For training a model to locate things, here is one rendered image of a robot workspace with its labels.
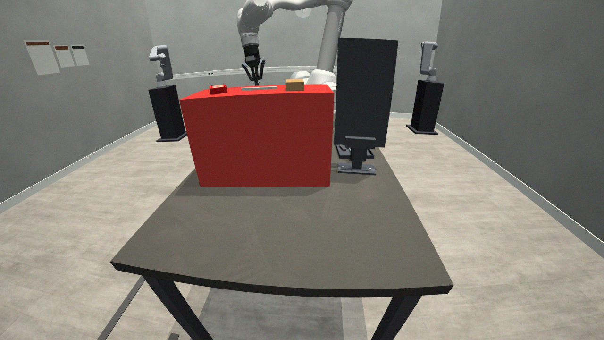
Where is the tan cardboard box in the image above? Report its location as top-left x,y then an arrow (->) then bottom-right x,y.
286,79 -> 304,91

